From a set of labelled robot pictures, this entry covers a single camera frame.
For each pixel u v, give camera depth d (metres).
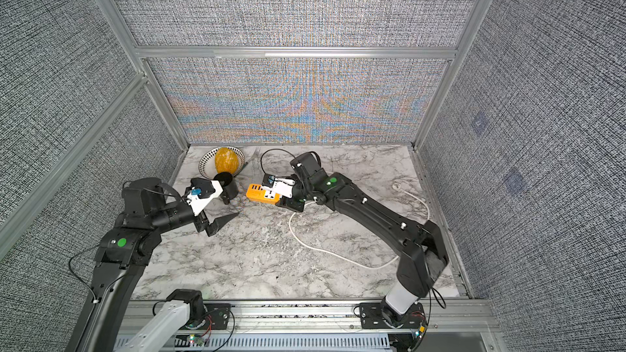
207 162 1.10
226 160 1.06
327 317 0.75
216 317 0.74
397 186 1.02
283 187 0.66
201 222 0.55
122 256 0.43
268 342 0.70
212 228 0.58
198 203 0.53
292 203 0.68
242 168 1.10
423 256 0.42
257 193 0.75
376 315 0.73
